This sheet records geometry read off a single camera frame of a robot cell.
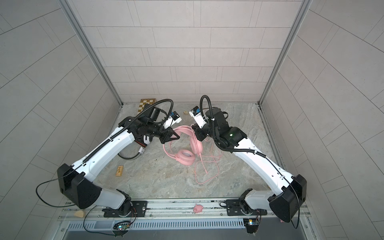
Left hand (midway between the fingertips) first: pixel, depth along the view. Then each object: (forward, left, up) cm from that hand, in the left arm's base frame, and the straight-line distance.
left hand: (182, 135), depth 72 cm
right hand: (+3, -5, +3) cm, 7 cm away
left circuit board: (-35, +24, -18) cm, 46 cm away
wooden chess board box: (+43, +35, -21) cm, 59 cm away
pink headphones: (+7, +2, -23) cm, 24 cm away
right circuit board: (-34, -33, -22) cm, 52 cm away
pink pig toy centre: (-28, -8, -20) cm, 35 cm away
